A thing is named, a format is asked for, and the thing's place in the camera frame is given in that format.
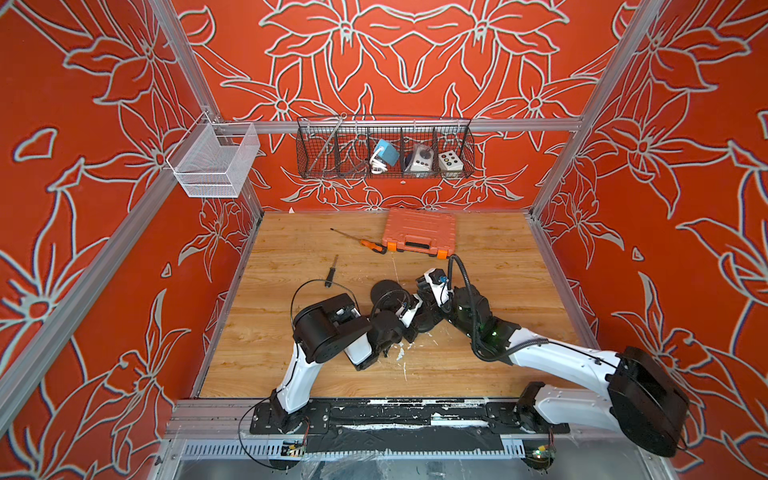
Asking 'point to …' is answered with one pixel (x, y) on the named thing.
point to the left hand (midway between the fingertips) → (425, 310)
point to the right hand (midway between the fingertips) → (415, 292)
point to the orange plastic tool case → (424, 232)
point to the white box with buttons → (450, 165)
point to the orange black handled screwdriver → (380, 248)
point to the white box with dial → (420, 161)
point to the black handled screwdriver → (331, 273)
